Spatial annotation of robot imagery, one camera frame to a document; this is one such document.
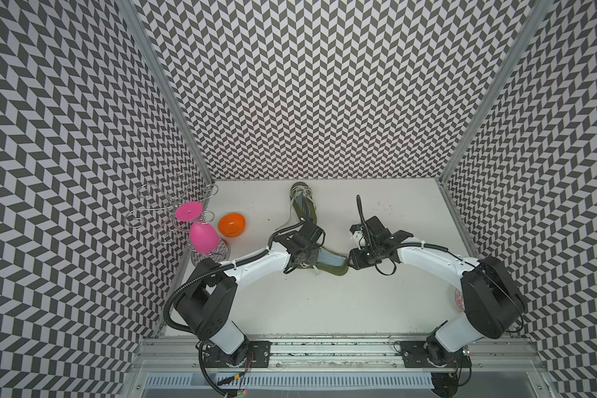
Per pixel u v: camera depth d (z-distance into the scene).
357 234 0.81
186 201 1.05
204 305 0.43
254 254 0.52
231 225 0.97
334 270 0.90
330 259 0.92
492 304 0.44
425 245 0.57
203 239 0.75
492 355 0.75
